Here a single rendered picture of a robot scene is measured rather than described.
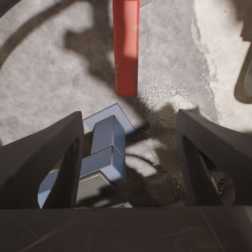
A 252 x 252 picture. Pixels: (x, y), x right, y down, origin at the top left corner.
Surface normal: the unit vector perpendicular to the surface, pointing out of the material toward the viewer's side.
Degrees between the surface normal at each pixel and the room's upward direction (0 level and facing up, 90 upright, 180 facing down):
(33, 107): 0
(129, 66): 0
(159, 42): 0
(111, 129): 90
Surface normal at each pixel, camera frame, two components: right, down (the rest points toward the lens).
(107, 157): -0.48, -0.70
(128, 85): 0.02, 0.59
